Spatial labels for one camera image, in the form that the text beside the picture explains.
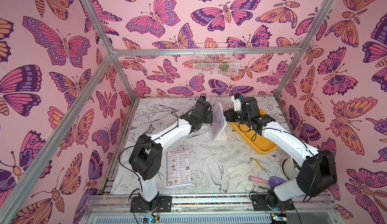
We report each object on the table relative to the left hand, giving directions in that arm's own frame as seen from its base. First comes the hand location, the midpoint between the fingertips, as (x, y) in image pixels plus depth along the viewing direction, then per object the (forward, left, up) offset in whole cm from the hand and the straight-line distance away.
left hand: (210, 113), depth 89 cm
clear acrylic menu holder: (-10, +1, +4) cm, 11 cm away
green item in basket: (+25, -9, +15) cm, 30 cm away
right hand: (-3, -8, +5) cm, 10 cm away
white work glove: (-30, -15, -17) cm, 38 cm away
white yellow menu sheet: (-26, +19, -17) cm, 36 cm away
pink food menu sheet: (-5, -4, -2) cm, 7 cm away
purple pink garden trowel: (-33, -32, -16) cm, 49 cm away
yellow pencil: (-24, -28, -17) cm, 40 cm away
